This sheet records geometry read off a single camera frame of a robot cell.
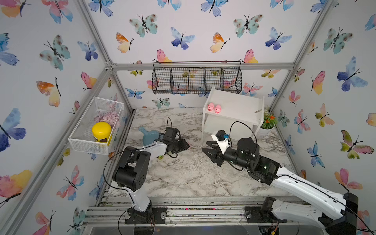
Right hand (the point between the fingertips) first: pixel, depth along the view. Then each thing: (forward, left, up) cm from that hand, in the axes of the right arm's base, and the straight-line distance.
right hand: (206, 145), depth 64 cm
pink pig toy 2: (+19, -5, +4) cm, 20 cm away
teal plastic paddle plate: (+23, +38, -31) cm, 54 cm away
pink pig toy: (+20, -2, +4) cm, 21 cm away
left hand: (+16, +10, -26) cm, 32 cm away
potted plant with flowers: (+29, -40, -15) cm, 52 cm away
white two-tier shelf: (+17, -17, +1) cm, 24 cm away
